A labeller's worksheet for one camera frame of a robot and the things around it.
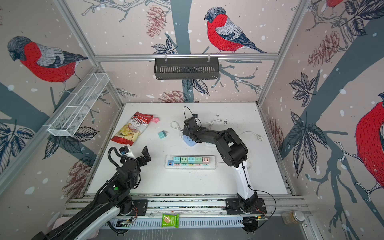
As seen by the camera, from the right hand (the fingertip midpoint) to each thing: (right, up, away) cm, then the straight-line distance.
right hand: (190, 130), depth 103 cm
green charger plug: (+5, -16, -20) cm, 26 cm away
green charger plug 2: (-3, -15, -20) cm, 25 cm away
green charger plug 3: (-19, -3, -3) cm, 20 cm away
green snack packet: (-8, -39, -34) cm, 53 cm away
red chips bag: (-41, -2, -6) cm, 41 cm away
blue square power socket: (-1, -7, -7) cm, 10 cm away
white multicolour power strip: (-10, -17, -17) cm, 26 cm away
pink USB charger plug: (+9, -15, -20) cm, 27 cm away
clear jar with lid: (+46, -34, -40) cm, 70 cm away
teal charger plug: (+1, -15, -20) cm, 25 cm away
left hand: (-27, -8, -24) cm, 37 cm away
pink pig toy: (-26, +7, +5) cm, 27 cm away
